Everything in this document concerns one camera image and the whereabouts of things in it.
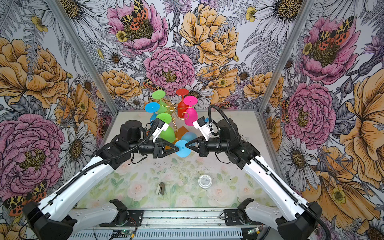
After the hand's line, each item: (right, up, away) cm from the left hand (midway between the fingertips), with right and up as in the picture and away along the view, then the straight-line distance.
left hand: (176, 153), depth 64 cm
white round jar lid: (+13, -18, +16) cm, 27 cm away
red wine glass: (0, +23, +26) cm, 35 cm away
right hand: (+5, +1, -1) cm, 5 cm away
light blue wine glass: (+4, +1, -1) cm, 4 cm away
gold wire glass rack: (-4, +21, +16) cm, 27 cm away
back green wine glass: (-12, +29, +19) cm, 37 cm away
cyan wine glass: (-13, +21, +12) cm, 27 cm away
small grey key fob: (-11, -22, +17) cm, 30 cm away
